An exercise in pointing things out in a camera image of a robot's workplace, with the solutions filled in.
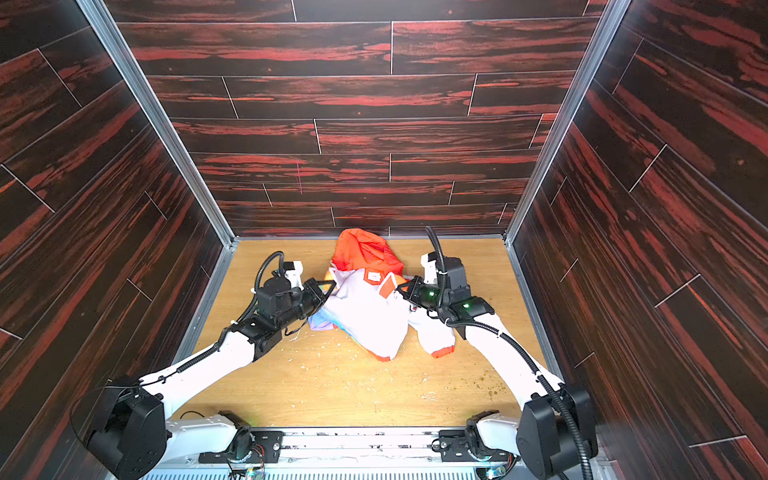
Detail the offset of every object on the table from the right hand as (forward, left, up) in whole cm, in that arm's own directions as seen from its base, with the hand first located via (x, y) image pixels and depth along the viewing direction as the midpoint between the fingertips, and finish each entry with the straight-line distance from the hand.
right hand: (402, 284), depth 81 cm
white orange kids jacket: (+8, +12, -21) cm, 26 cm away
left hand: (-2, +16, +2) cm, 17 cm away
